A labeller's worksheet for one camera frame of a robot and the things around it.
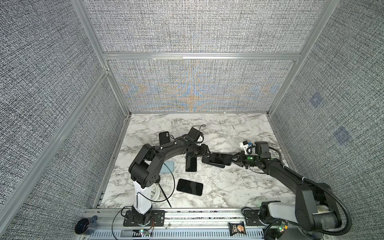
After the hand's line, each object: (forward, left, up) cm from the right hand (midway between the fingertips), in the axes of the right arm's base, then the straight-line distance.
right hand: (229, 157), depth 85 cm
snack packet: (-33, +2, -7) cm, 34 cm away
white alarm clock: (-17, +41, -4) cm, 44 cm away
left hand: (+5, +12, -4) cm, 13 cm away
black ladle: (-17, +36, -9) cm, 41 cm away
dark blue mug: (-32, +71, -6) cm, 78 cm away
